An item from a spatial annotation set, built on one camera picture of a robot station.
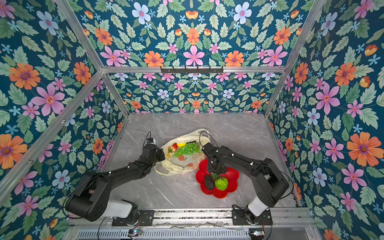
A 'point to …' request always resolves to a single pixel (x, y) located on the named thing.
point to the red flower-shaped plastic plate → (232, 175)
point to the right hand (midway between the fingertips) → (216, 167)
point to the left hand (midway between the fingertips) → (164, 149)
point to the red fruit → (174, 147)
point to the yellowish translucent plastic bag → (173, 166)
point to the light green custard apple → (221, 183)
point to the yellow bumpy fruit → (179, 145)
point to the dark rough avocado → (209, 183)
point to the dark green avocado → (215, 176)
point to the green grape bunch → (189, 148)
